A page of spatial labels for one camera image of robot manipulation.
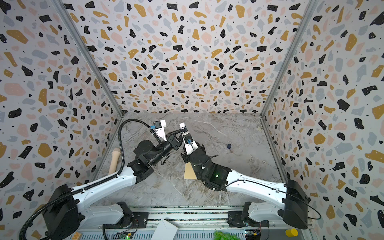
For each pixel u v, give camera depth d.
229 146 1.03
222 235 0.66
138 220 0.73
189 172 0.90
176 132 0.65
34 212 0.61
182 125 0.67
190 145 0.55
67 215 0.39
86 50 0.84
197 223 0.73
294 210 0.39
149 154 0.53
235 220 0.73
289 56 0.89
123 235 0.70
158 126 0.61
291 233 0.66
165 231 0.68
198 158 0.50
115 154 0.95
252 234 0.72
